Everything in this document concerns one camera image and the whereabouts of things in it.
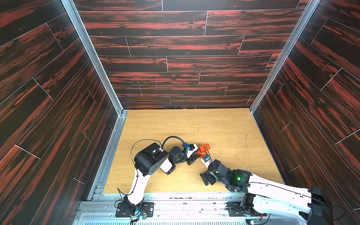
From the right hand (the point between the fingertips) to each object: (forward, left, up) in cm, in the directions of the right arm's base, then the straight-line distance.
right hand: (208, 167), depth 80 cm
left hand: (+11, +4, -4) cm, 12 cm away
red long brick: (+13, +2, -2) cm, 13 cm away
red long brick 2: (+11, +5, -4) cm, 13 cm away
